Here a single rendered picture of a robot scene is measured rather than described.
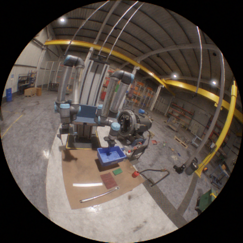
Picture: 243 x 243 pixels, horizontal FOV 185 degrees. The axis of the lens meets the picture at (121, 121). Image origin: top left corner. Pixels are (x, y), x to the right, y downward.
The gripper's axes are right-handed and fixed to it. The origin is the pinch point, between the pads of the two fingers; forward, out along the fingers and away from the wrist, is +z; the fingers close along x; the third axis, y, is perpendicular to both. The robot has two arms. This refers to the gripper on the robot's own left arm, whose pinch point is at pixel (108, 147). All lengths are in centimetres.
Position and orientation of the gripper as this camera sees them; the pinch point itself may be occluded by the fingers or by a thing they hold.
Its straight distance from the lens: 95.2
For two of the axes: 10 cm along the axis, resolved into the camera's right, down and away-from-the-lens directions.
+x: -5.0, -4.9, 7.1
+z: -3.2, 8.7, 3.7
